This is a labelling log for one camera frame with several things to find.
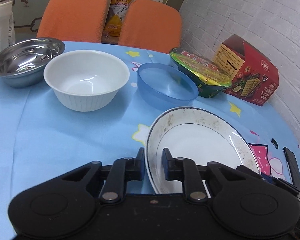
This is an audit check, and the white plate with blue rim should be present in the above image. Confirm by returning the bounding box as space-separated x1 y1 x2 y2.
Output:
145 107 261 194

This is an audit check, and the blue translucent plastic bowl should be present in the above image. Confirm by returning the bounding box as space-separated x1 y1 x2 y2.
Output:
137 63 198 111

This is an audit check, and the white ribbed bowl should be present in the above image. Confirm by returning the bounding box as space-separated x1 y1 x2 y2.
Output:
44 50 130 112

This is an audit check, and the stainless steel bowl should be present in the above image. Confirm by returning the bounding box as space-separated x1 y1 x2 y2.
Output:
0 37 65 88

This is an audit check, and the green instant noodle bowl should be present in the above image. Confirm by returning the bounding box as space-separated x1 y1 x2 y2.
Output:
170 47 232 98

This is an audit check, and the red cracker box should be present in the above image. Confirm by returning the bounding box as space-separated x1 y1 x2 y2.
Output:
213 34 279 106

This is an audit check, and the right orange chair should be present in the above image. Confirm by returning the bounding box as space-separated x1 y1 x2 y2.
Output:
118 0 182 54

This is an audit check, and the orange chair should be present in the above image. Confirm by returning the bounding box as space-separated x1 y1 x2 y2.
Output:
37 0 107 43
118 0 182 54

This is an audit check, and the left orange chair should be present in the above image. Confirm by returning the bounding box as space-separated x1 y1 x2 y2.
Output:
37 0 107 43

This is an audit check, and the yellow snack bag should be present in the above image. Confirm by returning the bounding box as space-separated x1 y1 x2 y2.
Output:
101 0 134 44

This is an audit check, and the white tumbler cup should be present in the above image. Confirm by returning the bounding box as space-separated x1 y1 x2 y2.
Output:
0 0 15 52

